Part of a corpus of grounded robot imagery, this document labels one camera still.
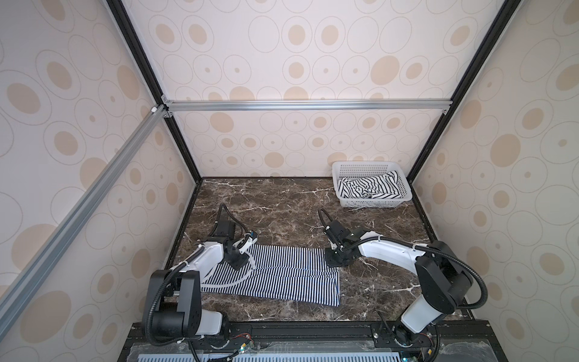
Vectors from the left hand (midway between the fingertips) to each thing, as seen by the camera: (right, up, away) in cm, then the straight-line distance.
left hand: (246, 254), depth 90 cm
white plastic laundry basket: (+50, +37, +27) cm, 68 cm away
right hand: (+35, -3, -1) cm, 36 cm away
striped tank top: (+61, +29, +25) cm, 72 cm away
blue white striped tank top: (+18, -7, -3) cm, 19 cm away
